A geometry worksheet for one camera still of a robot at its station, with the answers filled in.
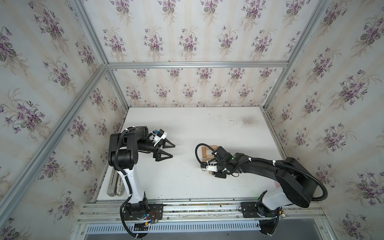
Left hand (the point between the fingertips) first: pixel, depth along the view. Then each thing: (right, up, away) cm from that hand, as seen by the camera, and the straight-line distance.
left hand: (172, 154), depth 83 cm
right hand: (+26, -10, +5) cm, 28 cm away
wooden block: (+22, +6, -11) cm, 25 cm away
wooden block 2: (+19, -1, +11) cm, 22 cm away
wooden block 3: (+17, -1, -8) cm, 19 cm away
